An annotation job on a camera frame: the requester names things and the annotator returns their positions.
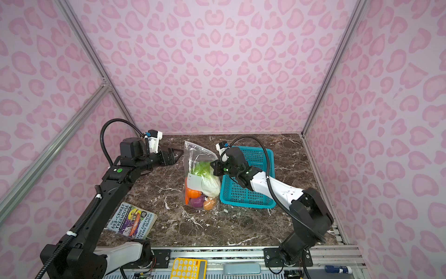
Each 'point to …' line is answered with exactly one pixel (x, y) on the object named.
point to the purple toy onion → (197, 203)
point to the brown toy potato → (209, 204)
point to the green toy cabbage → (210, 183)
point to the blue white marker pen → (338, 269)
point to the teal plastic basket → (232, 195)
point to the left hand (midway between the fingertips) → (176, 149)
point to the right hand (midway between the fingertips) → (211, 163)
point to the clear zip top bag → (194, 152)
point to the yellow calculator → (189, 268)
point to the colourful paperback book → (132, 221)
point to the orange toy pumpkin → (193, 194)
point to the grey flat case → (241, 268)
